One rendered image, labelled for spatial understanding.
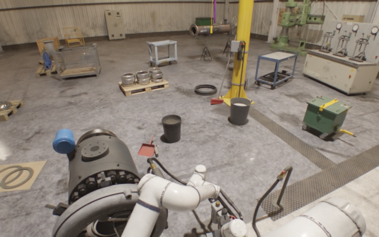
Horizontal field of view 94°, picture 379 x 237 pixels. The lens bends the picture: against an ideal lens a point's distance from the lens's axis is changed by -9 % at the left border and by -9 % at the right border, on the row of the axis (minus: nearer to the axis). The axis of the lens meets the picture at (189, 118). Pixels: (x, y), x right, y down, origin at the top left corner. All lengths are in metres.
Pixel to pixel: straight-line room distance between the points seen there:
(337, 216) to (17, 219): 2.81
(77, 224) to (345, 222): 1.21
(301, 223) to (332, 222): 0.07
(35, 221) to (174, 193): 2.07
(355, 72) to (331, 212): 5.68
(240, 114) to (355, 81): 3.56
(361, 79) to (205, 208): 5.30
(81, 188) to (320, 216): 1.41
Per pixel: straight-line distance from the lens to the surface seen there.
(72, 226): 1.34
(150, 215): 0.95
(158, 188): 0.93
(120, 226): 1.40
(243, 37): 4.19
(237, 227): 1.07
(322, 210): 0.61
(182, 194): 0.91
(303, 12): 11.50
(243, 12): 4.17
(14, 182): 3.43
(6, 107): 5.70
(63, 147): 1.84
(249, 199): 2.47
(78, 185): 1.62
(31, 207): 2.94
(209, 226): 2.20
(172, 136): 3.09
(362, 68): 6.27
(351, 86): 6.26
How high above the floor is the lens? 1.89
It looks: 30 degrees down
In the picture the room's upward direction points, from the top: 1 degrees counter-clockwise
